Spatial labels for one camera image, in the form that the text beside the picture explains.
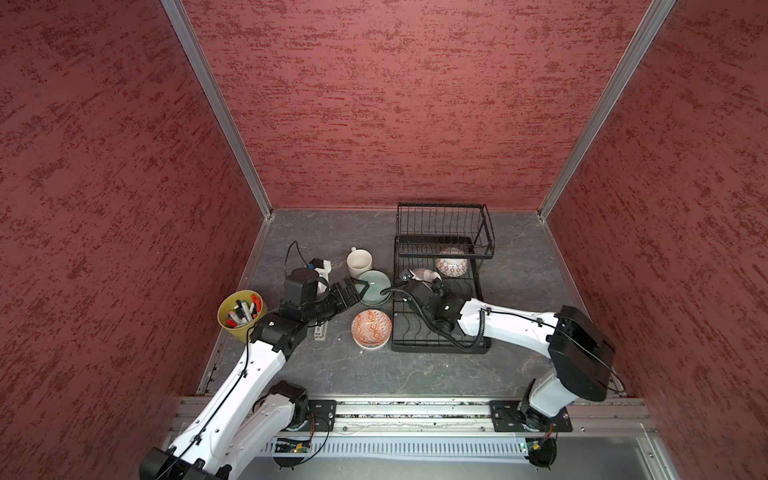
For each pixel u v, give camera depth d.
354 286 0.67
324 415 0.74
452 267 0.97
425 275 0.87
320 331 0.85
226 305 0.79
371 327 0.87
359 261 0.97
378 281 0.92
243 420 0.46
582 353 0.44
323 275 0.70
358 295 0.67
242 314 0.82
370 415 0.76
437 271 1.00
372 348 0.80
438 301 0.66
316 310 0.62
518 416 0.73
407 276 0.76
